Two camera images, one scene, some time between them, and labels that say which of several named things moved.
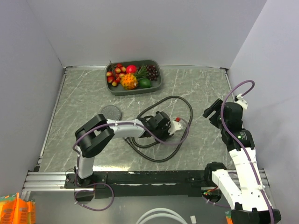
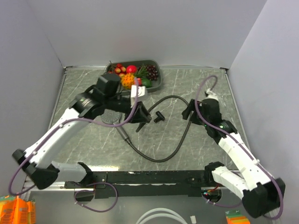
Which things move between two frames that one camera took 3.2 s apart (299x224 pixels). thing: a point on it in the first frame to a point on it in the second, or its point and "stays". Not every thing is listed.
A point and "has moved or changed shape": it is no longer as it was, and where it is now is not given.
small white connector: (193, 219) stays
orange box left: (17, 211) stays
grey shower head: (111, 112) stays
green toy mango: (145, 83) stays
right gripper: (216, 106) to (191, 107)
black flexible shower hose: (134, 149) has moved or changed shape
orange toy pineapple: (130, 81) stays
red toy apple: (131, 69) stays
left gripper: (167, 135) to (140, 115)
